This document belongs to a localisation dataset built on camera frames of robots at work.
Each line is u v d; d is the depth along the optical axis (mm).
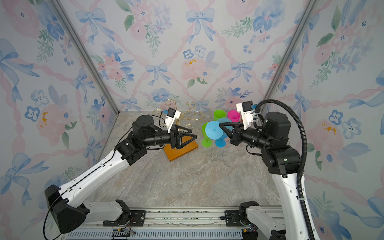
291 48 824
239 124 504
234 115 999
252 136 475
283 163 386
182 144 549
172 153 950
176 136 541
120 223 684
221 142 1032
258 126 487
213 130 588
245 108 479
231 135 529
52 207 381
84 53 850
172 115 549
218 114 982
